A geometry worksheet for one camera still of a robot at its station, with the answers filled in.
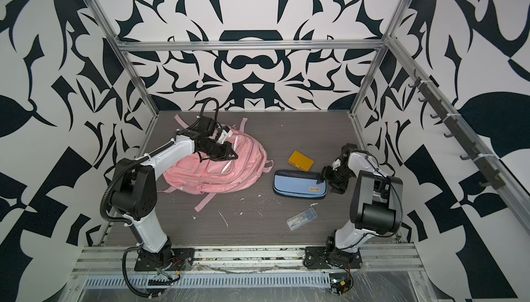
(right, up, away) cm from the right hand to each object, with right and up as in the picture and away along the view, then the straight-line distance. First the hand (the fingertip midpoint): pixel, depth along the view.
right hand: (327, 182), depth 89 cm
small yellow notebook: (-10, +8, +9) cm, 16 cm away
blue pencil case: (-12, -1, 0) cm, 12 cm away
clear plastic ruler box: (-12, -13, -7) cm, 18 cm away
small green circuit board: (-1, -30, -18) cm, 35 cm away
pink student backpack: (-58, +4, -2) cm, 58 cm away
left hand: (-38, +13, -1) cm, 40 cm away
